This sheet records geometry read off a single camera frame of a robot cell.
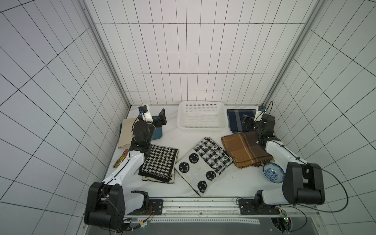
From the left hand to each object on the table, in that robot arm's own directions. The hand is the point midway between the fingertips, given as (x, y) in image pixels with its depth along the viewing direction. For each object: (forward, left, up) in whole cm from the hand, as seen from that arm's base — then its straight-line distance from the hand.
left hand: (156, 112), depth 81 cm
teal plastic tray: (+3, +4, -26) cm, 27 cm away
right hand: (+5, -53, -7) cm, 54 cm away
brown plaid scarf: (-13, -55, -23) cm, 61 cm away
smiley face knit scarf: (-22, -27, -22) cm, 41 cm away
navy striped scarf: (+17, -54, -24) cm, 62 cm away
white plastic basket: (+20, -29, -27) cm, 44 cm away
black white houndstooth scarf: (-22, -1, -22) cm, 31 cm away
